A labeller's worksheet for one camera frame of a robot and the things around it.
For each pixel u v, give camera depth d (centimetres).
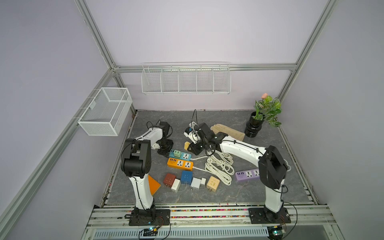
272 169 49
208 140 67
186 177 82
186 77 99
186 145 84
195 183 83
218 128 108
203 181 83
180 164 89
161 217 74
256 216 74
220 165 89
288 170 87
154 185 83
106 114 82
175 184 80
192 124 110
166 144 85
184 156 92
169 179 81
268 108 87
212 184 79
